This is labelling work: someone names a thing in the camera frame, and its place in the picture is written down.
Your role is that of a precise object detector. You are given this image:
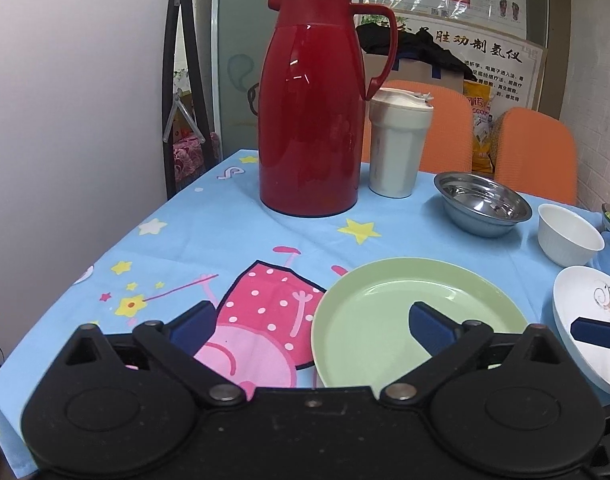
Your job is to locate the white floral pattern plate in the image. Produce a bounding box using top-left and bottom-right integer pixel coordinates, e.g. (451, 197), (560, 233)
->
(552, 266), (610, 394)

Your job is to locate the white ceramic bowl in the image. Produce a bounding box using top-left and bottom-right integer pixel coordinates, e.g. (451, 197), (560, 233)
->
(537, 204), (605, 268)

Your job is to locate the stainless steel bowl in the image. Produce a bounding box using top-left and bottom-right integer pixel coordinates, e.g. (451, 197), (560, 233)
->
(434, 171), (533, 238)

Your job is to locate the green plastic plate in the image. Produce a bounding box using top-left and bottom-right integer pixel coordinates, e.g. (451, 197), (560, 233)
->
(311, 258), (528, 393)

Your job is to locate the blue cartoon tablecloth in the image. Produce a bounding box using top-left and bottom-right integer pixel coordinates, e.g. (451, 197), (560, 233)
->
(0, 148), (610, 479)

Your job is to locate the left orange chair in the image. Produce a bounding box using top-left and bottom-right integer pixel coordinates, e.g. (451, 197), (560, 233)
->
(384, 80), (473, 174)

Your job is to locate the orange chair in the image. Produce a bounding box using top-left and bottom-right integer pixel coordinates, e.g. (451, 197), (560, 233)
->
(384, 80), (473, 174)
(494, 107), (577, 205)

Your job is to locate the right orange chair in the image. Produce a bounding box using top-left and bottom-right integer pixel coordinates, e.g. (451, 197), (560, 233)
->
(494, 107), (577, 205)

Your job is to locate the white tumbler cup with lid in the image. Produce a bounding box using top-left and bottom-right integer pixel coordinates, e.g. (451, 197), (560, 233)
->
(369, 88), (434, 198)

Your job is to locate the yellow snack bag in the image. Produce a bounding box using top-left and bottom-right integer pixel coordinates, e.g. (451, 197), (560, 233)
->
(463, 80), (494, 177)

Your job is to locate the red thermos jug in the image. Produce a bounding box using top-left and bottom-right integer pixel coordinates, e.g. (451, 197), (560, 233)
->
(258, 0), (398, 218)

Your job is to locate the brown cardboard box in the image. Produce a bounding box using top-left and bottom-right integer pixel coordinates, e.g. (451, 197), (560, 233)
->
(363, 53), (464, 93)

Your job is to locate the white poster with Chinese text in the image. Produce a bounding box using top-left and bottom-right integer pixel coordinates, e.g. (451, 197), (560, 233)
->
(397, 12), (547, 116)

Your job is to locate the black cloth on box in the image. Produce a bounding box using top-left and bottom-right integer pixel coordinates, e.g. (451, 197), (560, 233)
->
(356, 23), (477, 82)

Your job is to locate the black metal stand frame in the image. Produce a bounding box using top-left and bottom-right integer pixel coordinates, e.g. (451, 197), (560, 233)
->
(162, 0), (220, 197)

